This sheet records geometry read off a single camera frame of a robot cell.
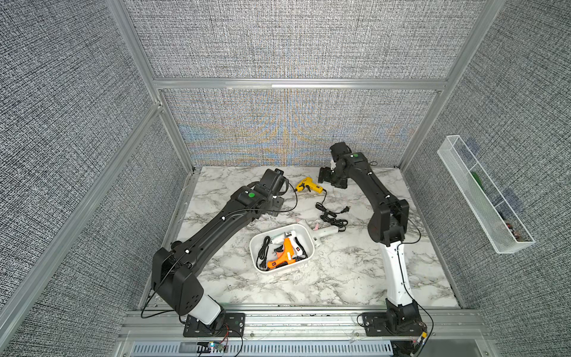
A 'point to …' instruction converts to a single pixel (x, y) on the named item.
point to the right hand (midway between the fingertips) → (327, 175)
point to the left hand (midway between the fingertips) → (273, 197)
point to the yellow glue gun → (310, 184)
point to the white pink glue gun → (295, 242)
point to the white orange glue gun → (298, 256)
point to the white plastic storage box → (301, 233)
